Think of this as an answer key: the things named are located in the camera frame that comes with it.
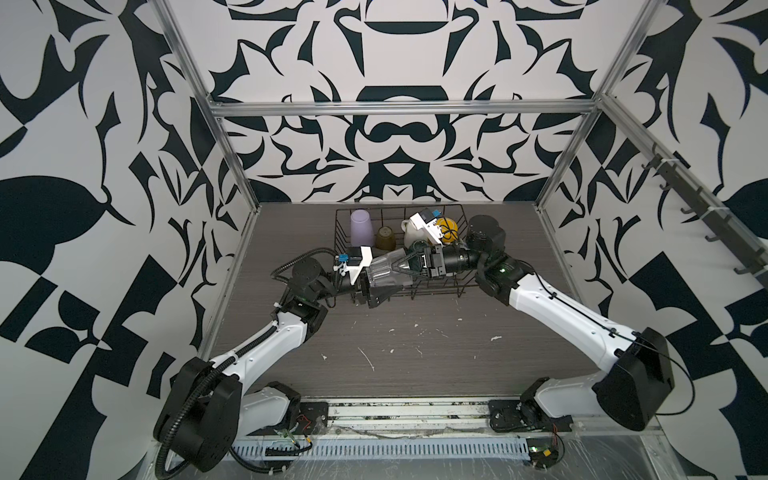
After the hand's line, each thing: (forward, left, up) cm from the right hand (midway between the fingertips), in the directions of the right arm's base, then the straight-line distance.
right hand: (398, 273), depth 61 cm
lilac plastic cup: (+30, +11, -21) cm, 39 cm away
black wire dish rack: (+5, -4, +1) cm, 7 cm away
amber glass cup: (+29, +3, -26) cm, 39 cm away
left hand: (+5, 0, -3) cm, 6 cm away
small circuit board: (-27, -33, -36) cm, 56 cm away
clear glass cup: (+2, +1, -1) cm, 2 cm away
